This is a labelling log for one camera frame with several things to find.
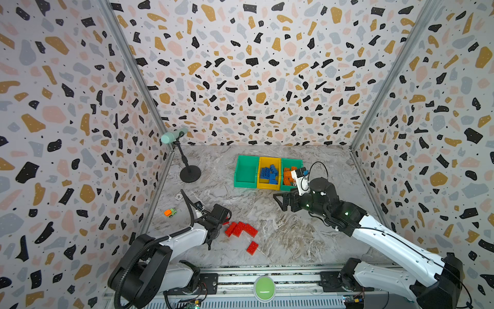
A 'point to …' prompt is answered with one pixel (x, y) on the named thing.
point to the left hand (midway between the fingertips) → (214, 222)
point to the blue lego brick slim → (264, 173)
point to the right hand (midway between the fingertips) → (285, 193)
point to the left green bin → (246, 172)
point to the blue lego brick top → (273, 170)
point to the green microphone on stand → (190, 173)
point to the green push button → (264, 288)
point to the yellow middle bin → (264, 183)
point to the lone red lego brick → (252, 247)
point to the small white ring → (181, 196)
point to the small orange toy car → (170, 212)
